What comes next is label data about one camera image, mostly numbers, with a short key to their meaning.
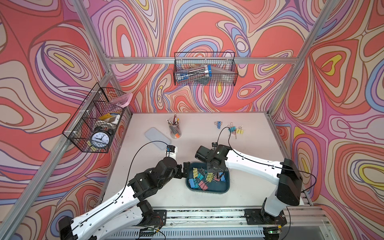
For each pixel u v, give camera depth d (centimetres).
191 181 82
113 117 75
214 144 74
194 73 79
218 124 110
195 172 84
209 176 84
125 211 59
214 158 56
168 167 51
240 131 108
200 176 86
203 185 82
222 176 84
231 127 108
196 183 82
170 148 63
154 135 105
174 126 96
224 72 80
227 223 73
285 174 49
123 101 79
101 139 68
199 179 86
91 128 73
